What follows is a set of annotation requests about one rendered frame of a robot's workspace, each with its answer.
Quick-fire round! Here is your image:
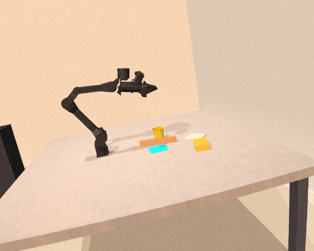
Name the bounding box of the cream flat square tile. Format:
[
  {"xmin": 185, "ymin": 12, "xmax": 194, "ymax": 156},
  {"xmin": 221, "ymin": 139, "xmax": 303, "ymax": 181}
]
[{"xmin": 184, "ymin": 133, "xmax": 207, "ymax": 140}]

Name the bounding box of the yellow cup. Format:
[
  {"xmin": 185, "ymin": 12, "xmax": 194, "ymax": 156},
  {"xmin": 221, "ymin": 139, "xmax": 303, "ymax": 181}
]
[{"xmin": 152, "ymin": 127, "xmax": 164, "ymax": 139}]

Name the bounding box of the orange wooden plank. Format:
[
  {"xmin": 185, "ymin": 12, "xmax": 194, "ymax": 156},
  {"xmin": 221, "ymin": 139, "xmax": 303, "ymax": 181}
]
[{"xmin": 139, "ymin": 136, "xmax": 177, "ymax": 147}]

